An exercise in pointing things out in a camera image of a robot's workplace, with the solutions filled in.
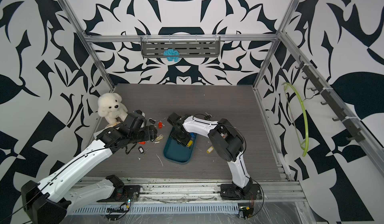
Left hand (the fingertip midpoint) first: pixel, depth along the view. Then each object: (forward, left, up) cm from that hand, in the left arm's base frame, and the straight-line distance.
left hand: (151, 129), depth 78 cm
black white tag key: (-5, +8, -16) cm, 19 cm away
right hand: (+2, -11, -16) cm, 19 cm away
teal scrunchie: (+41, -11, +18) cm, 46 cm away
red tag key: (+13, -1, -17) cm, 21 cm away
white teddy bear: (+15, +25, 0) cm, 29 cm away
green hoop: (-5, -70, +15) cm, 72 cm away
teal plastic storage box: (-8, -13, -14) cm, 21 cm away
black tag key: (+18, -33, -19) cm, 42 cm away
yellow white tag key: (-6, -32, -17) cm, 36 cm away
